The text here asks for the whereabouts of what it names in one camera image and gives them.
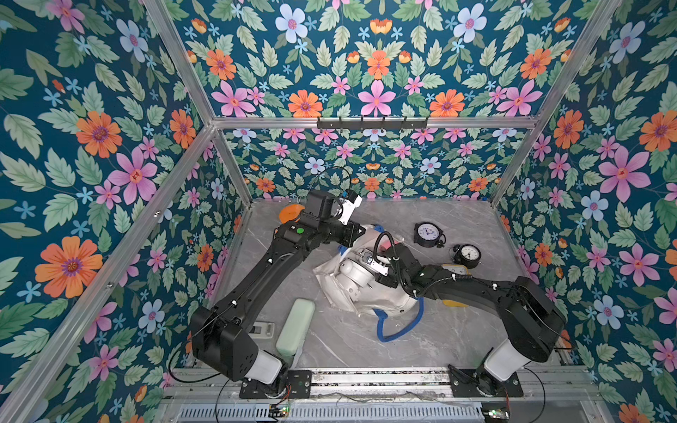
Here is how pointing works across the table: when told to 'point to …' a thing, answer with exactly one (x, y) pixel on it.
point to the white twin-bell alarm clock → (358, 271)
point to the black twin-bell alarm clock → (428, 234)
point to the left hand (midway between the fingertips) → (367, 228)
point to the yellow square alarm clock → (457, 269)
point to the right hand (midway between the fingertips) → (388, 255)
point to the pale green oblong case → (295, 327)
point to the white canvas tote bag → (365, 300)
